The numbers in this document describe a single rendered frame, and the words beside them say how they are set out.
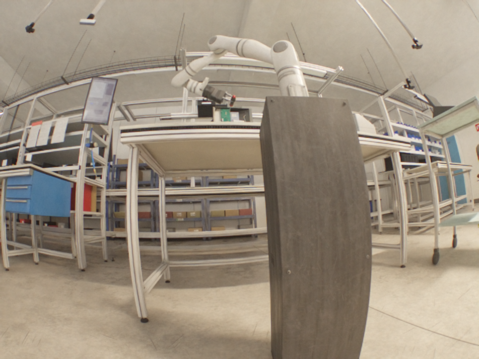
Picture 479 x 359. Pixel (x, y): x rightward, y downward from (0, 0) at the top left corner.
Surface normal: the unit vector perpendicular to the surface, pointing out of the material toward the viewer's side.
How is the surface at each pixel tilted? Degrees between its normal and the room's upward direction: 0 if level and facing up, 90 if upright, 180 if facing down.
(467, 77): 90
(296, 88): 90
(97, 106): 101
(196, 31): 180
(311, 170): 90
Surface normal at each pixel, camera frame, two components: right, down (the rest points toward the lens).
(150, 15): 0.06, 0.98
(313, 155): -0.02, -0.18
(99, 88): 0.56, 0.01
